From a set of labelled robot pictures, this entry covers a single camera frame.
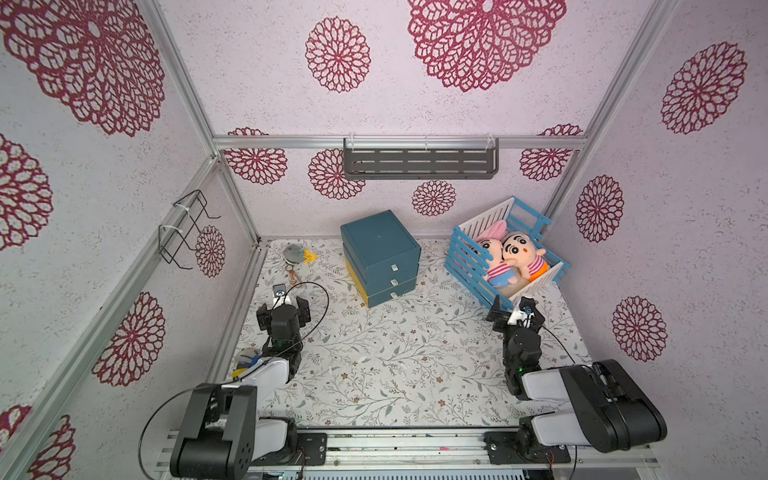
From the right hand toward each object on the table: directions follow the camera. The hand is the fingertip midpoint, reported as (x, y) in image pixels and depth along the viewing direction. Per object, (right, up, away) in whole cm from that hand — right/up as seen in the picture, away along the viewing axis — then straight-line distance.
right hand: (517, 303), depth 87 cm
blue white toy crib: (-11, +12, +12) cm, 21 cm away
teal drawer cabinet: (-40, +13, -1) cm, 42 cm away
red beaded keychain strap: (-72, +6, +22) cm, 76 cm away
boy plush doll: (+5, +16, +10) cm, 19 cm away
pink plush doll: (-2, +9, +9) cm, 12 cm away
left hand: (-69, 0, +2) cm, 69 cm away
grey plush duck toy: (-70, +15, +22) cm, 75 cm away
